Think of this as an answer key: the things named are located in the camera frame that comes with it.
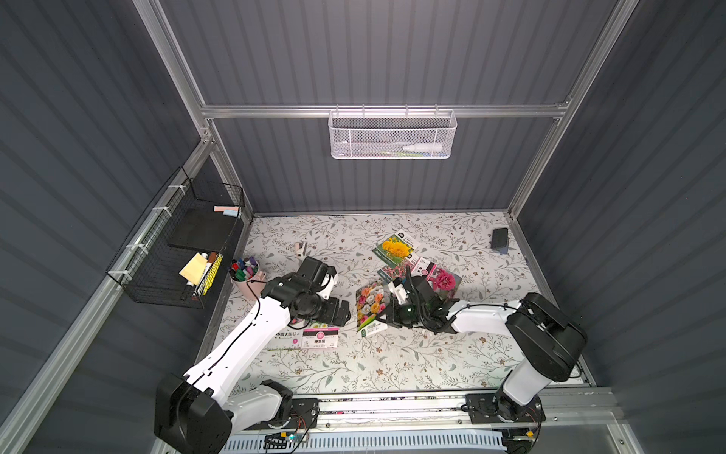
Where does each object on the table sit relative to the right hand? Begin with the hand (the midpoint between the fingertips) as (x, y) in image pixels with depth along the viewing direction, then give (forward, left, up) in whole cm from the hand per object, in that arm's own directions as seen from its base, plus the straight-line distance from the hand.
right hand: (375, 322), depth 84 cm
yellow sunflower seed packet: (+33, -9, -6) cm, 35 cm away
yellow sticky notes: (+4, +45, +23) cm, 51 cm away
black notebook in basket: (+17, +48, +24) cm, 57 cm away
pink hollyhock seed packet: (+18, -25, -6) cm, 31 cm away
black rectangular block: (+35, -48, -4) cm, 60 cm away
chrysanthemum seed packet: (-3, +19, -6) cm, 20 cm away
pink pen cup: (+13, +41, +5) cm, 44 cm away
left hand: (-2, +11, +8) cm, 14 cm away
